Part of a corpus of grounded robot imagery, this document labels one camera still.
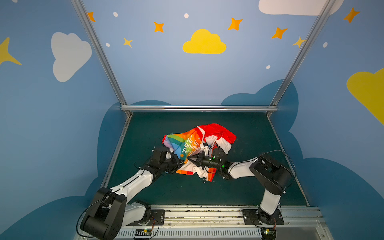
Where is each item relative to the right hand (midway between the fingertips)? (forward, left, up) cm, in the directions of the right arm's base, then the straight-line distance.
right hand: (188, 157), depth 82 cm
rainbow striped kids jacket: (+15, +2, -9) cm, 18 cm away
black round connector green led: (-31, -42, -17) cm, 55 cm away
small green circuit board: (-34, +20, -15) cm, 42 cm away
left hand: (0, +1, -3) cm, 4 cm away
